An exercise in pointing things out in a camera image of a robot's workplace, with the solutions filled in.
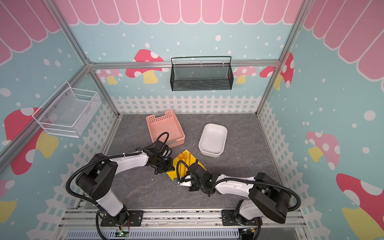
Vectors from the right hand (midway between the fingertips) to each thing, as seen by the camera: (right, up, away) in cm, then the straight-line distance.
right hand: (184, 182), depth 84 cm
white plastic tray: (+18, +22, +22) cm, 36 cm away
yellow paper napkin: (+1, +16, -22) cm, 27 cm away
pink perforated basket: (-16, +35, +32) cm, 50 cm away
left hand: (-7, +10, +6) cm, 13 cm away
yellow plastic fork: (+2, +11, +12) cm, 17 cm away
